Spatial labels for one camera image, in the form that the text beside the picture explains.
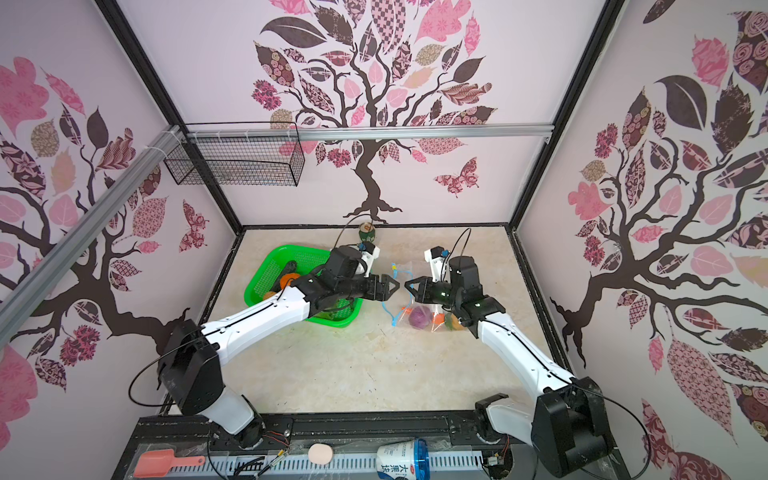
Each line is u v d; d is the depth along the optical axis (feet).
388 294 2.39
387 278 2.36
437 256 2.38
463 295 2.03
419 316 2.73
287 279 3.30
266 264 3.20
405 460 2.08
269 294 3.13
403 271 2.67
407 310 2.66
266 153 3.11
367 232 3.46
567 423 1.30
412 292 2.50
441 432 2.44
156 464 2.25
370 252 2.39
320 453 2.29
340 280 2.04
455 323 2.89
